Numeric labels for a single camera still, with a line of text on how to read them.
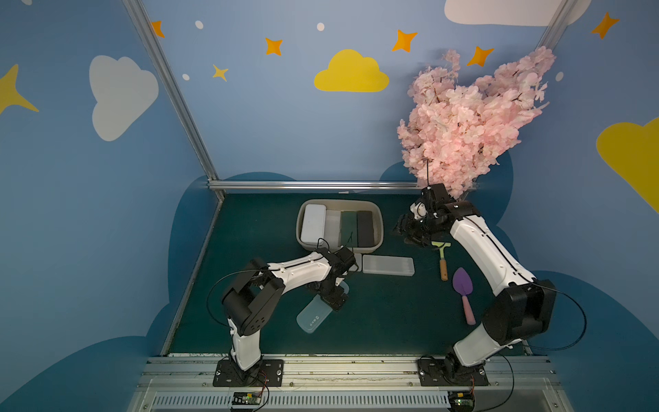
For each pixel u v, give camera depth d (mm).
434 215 605
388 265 970
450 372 675
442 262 972
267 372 746
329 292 785
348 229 1076
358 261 883
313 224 1052
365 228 1076
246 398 718
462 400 731
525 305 442
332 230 1068
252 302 475
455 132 626
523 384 731
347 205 1134
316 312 861
